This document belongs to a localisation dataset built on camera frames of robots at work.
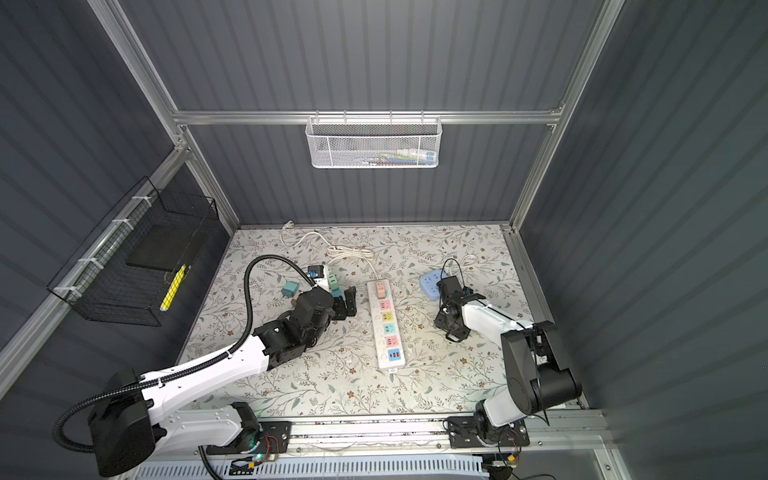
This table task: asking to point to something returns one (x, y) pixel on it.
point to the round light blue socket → (428, 283)
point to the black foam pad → (166, 248)
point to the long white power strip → (384, 326)
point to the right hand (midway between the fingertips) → (450, 326)
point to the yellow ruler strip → (168, 301)
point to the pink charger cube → (380, 290)
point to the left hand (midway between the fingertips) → (341, 290)
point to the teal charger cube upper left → (289, 288)
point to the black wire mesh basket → (128, 268)
